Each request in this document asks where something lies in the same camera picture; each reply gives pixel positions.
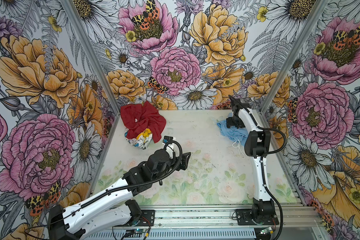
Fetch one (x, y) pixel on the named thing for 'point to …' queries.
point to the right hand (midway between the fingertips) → (236, 129)
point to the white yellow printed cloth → (143, 139)
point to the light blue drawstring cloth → (238, 134)
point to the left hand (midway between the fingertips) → (181, 156)
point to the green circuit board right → (264, 231)
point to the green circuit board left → (140, 230)
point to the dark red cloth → (137, 117)
